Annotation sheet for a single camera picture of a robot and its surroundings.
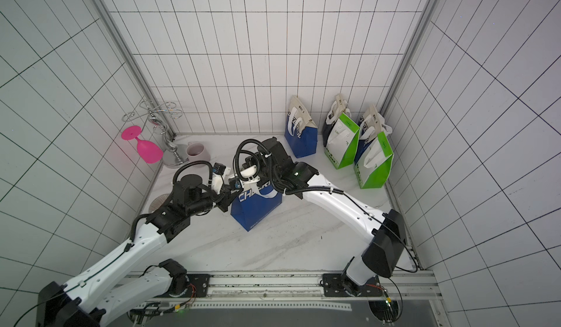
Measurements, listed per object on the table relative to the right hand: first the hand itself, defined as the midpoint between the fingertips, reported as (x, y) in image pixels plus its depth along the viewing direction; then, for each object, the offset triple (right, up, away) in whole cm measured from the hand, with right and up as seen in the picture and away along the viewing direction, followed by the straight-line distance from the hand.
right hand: (250, 149), depth 74 cm
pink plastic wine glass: (-46, 0, +16) cm, 49 cm away
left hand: (-4, -16, +1) cm, 16 cm away
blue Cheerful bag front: (-1, -22, +4) cm, 22 cm away
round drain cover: (-42, -22, +16) cm, 50 cm away
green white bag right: (+48, -9, +13) cm, 50 cm away
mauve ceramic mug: (-32, -1, +33) cm, 46 cm away
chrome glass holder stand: (-43, -4, +36) cm, 56 cm away
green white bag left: (+37, +3, +19) cm, 42 cm away
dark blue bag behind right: (+51, +12, +23) cm, 58 cm away
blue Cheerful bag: (+20, +8, +23) cm, 31 cm away
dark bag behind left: (+37, +20, +25) cm, 49 cm away
